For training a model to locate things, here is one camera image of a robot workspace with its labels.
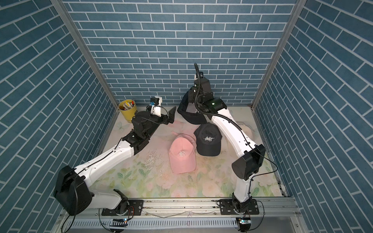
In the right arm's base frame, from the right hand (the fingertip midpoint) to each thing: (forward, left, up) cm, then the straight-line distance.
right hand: (194, 90), depth 77 cm
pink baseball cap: (-22, +6, -32) cm, 39 cm away
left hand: (-10, +11, -3) cm, 15 cm away
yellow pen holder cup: (+8, +50, -26) cm, 56 cm away
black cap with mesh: (-8, -10, -32) cm, 35 cm away
